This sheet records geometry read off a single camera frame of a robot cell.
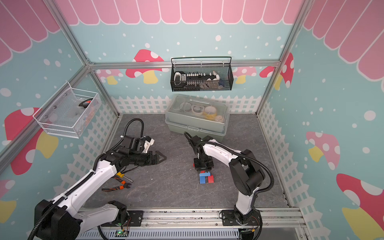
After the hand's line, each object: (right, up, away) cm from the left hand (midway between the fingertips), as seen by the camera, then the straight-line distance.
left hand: (159, 162), depth 78 cm
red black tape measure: (-39, +31, -1) cm, 49 cm away
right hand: (+22, -7, +8) cm, 24 cm away
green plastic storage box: (+21, +26, +18) cm, 38 cm away
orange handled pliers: (-24, -16, +5) cm, 29 cm away
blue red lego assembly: (+23, -9, +7) cm, 26 cm away
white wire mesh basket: (-47, +25, -2) cm, 53 cm away
